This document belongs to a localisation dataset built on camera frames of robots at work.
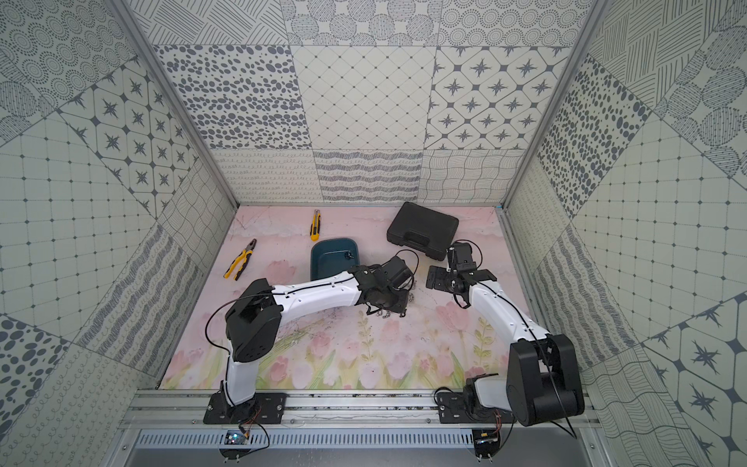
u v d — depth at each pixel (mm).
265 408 731
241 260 1037
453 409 733
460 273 648
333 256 1047
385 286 693
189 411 747
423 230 1078
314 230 1108
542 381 413
